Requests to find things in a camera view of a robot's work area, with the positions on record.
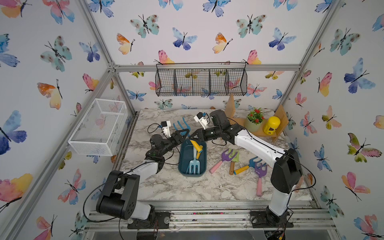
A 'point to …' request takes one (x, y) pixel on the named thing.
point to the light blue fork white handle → (194, 162)
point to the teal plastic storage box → (186, 154)
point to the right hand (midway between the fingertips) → (191, 136)
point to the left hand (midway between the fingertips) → (189, 130)
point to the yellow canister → (272, 125)
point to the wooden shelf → (279, 113)
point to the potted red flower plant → (254, 120)
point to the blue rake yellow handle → (198, 154)
